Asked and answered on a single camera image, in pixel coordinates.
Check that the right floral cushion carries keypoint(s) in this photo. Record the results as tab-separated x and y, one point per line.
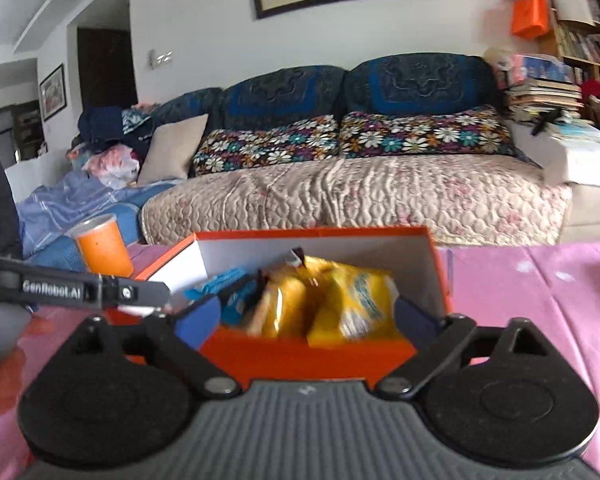
476	131

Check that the orange paper bag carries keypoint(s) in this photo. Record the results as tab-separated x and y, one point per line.
530	19

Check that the blue striped blanket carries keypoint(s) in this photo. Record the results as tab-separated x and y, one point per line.
50	212

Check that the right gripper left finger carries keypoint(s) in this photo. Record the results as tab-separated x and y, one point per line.
176	340

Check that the yellow chip bag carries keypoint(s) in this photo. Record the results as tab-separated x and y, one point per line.
356	304

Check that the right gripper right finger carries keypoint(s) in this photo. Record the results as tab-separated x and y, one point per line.
438	342

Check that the white wall switch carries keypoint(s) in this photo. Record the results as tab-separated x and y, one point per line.
156	60

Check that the blue oreo pack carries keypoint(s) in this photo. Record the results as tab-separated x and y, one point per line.
237	290

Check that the small framed picture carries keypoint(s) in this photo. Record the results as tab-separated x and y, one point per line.
53	95

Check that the person left hand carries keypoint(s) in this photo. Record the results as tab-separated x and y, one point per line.
31	353

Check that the pink floral tablecloth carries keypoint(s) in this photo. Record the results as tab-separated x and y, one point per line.
511	407

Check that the orange white cylinder canister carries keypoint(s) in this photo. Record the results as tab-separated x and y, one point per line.
101	245

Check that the stack of books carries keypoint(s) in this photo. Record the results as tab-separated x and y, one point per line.
537	85

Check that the yellow white snack pack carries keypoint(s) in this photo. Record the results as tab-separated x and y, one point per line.
281	309

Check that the left floral cushion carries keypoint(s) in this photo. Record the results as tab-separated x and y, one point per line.
307	140

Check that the pink plastic bag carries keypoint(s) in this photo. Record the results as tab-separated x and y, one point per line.
115	168

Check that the beige pillow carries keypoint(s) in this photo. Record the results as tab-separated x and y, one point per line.
172	149

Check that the sofa with beige quilt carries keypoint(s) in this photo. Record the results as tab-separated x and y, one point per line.
464	199

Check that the white paper covered box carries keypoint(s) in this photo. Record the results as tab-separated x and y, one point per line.
562	161

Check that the floral cushion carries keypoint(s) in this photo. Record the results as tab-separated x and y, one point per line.
476	131
307	140

